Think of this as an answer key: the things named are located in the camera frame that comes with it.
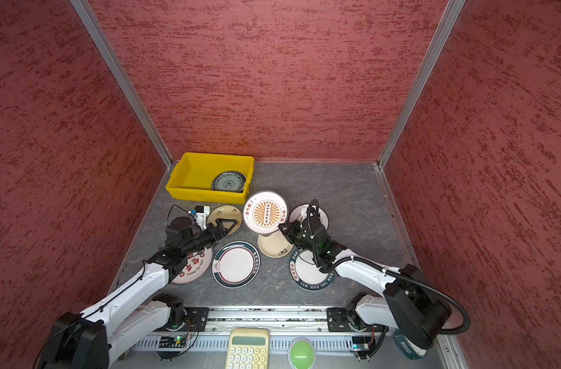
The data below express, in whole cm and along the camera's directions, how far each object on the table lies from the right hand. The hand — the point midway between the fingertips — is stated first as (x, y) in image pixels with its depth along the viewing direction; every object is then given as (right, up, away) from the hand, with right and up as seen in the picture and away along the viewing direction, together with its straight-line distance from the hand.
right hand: (274, 231), depth 81 cm
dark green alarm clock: (+41, -32, -15) cm, 54 cm away
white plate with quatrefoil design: (+10, +4, +20) cm, 23 cm away
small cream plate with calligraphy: (-23, +5, +19) cm, 30 cm away
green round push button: (+9, -34, -14) cm, 38 cm away
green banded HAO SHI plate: (+11, -16, +2) cm, 20 cm away
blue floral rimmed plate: (-24, +18, +30) cm, 42 cm away
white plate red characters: (-30, -15, +4) cm, 33 cm away
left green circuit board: (-30, -33, -10) cm, 46 cm away
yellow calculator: (-7, -33, -13) cm, 36 cm away
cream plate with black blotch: (0, -8, +10) cm, 13 cm away
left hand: (-15, 0, 0) cm, 15 cm away
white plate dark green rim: (-17, +20, +32) cm, 42 cm away
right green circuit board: (+29, -34, -9) cm, 46 cm away
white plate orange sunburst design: (-4, +6, +4) cm, 9 cm away
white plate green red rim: (-15, -14, +5) cm, 21 cm away
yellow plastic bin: (-43, +22, +34) cm, 59 cm away
